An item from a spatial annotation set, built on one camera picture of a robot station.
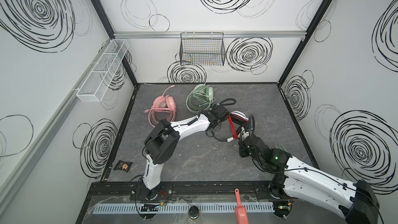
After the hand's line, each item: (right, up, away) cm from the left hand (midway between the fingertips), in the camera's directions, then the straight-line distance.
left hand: (216, 124), depth 91 cm
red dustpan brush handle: (+9, -34, -24) cm, 42 cm away
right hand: (+9, -9, -11) cm, 17 cm away
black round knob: (-12, -29, -30) cm, 44 cm away
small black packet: (-50, -20, -10) cm, 55 cm away
